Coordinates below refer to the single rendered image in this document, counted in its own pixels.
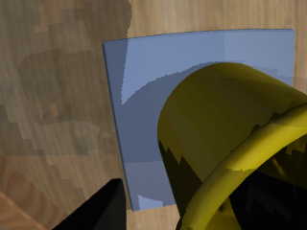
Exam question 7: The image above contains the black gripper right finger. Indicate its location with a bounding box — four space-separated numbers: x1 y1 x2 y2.
229 170 307 230

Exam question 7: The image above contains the orange-brown wooden bar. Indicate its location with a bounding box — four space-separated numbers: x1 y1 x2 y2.
0 152 69 230

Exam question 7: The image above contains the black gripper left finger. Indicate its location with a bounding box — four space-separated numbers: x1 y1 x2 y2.
53 177 127 230

